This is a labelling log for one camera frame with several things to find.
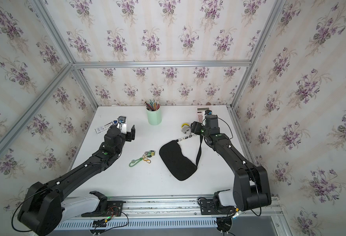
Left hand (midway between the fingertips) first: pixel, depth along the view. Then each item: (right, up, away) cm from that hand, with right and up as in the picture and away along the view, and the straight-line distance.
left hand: (130, 125), depth 82 cm
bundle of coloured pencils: (+9, +13, +22) cm, 28 cm away
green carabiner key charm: (+8, -19, +10) cm, 23 cm away
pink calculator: (+46, +10, +33) cm, 57 cm away
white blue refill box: (-25, -2, +23) cm, 34 cm away
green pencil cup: (+11, +5, +20) cm, 24 cm away
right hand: (+39, 0, +6) cm, 40 cm away
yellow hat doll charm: (+33, -3, +19) cm, 38 cm away
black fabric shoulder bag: (+29, -25, +5) cm, 39 cm away
